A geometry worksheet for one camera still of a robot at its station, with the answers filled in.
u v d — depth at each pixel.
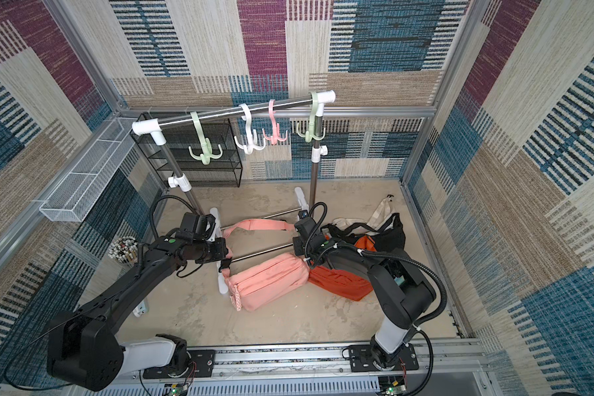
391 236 0.96
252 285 0.79
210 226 0.70
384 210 1.09
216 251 0.74
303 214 0.82
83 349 0.40
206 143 0.62
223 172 1.19
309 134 0.66
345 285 0.83
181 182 0.66
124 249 0.78
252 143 0.65
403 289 0.46
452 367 0.73
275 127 0.64
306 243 0.70
